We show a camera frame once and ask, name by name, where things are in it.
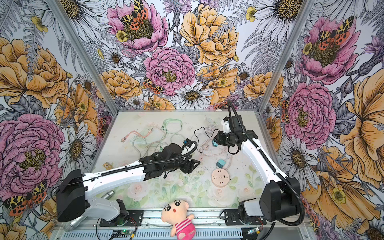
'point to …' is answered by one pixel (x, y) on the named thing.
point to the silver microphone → (68, 226)
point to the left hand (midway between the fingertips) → (193, 163)
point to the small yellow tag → (108, 166)
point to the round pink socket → (220, 177)
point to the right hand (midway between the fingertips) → (216, 143)
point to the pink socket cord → (219, 155)
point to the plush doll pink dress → (175, 213)
